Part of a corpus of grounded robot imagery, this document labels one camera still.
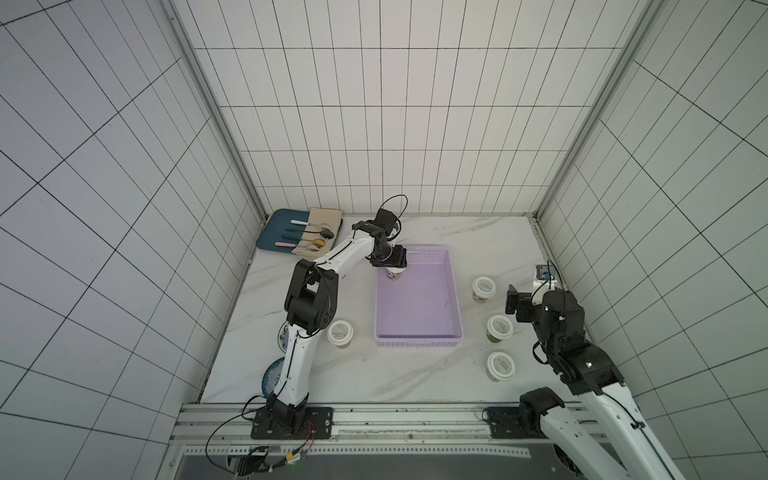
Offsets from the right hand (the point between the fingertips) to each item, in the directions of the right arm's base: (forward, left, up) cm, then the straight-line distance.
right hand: (518, 284), depth 74 cm
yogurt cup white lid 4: (-5, +1, -16) cm, 17 cm away
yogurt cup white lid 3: (+8, +4, -15) cm, 18 cm away
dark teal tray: (+32, +77, -20) cm, 86 cm away
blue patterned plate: (-22, +63, -15) cm, 68 cm away
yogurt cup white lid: (+13, +32, -17) cm, 39 cm away
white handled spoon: (+37, +71, -20) cm, 82 cm away
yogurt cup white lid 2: (-10, +46, -14) cm, 49 cm away
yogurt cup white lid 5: (-15, +3, -15) cm, 22 cm away
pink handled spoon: (+26, +75, -20) cm, 82 cm away
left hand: (+14, +32, -15) cm, 38 cm away
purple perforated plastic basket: (+3, +23, -23) cm, 32 cm away
